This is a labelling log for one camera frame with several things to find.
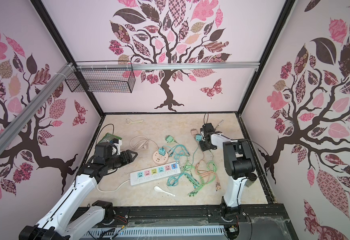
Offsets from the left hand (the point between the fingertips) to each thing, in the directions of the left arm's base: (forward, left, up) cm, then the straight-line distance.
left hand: (134, 157), depth 80 cm
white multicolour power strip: (-3, -15, -11) cm, 19 cm away
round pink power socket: (+5, -12, -11) cm, 18 cm away
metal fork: (+36, -57, -13) cm, 69 cm away
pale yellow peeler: (+38, +13, -13) cm, 42 cm away
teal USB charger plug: (+8, -14, -6) cm, 17 cm away
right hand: (+17, -45, -13) cm, 49 cm away
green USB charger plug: (+21, -18, -12) cm, 30 cm away
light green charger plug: (+22, -39, -11) cm, 46 cm away
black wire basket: (+48, +21, +20) cm, 56 cm away
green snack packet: (+24, +26, -14) cm, 38 cm away
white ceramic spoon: (-12, -13, -13) cm, 22 cm away
